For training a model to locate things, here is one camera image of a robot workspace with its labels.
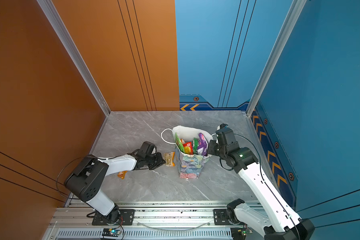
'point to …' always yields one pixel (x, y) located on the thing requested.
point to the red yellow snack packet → (188, 148)
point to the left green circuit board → (115, 232)
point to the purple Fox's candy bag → (202, 145)
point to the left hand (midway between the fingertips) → (167, 160)
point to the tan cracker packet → (168, 159)
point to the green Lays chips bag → (179, 143)
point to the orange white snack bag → (182, 141)
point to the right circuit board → (245, 232)
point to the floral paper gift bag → (188, 165)
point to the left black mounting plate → (127, 217)
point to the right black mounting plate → (221, 217)
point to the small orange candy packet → (122, 174)
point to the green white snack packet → (195, 145)
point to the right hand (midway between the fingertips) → (208, 144)
